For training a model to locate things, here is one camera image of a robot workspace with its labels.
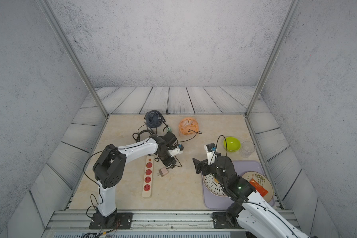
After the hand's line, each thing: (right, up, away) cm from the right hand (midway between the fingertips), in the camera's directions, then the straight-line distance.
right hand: (202, 156), depth 74 cm
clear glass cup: (+33, 0, +24) cm, 41 cm away
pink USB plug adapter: (-22, -12, +14) cm, 28 cm away
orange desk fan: (-6, +14, +26) cm, 30 cm away
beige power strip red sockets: (-29, -14, +12) cm, 35 cm away
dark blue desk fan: (-31, +20, +33) cm, 49 cm away
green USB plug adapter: (-19, +12, +34) cm, 41 cm away
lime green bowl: (+24, +3, +25) cm, 35 cm away
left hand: (-15, -8, +16) cm, 24 cm away
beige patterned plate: (+36, -16, +10) cm, 41 cm away
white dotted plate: (+7, -18, +9) cm, 22 cm away
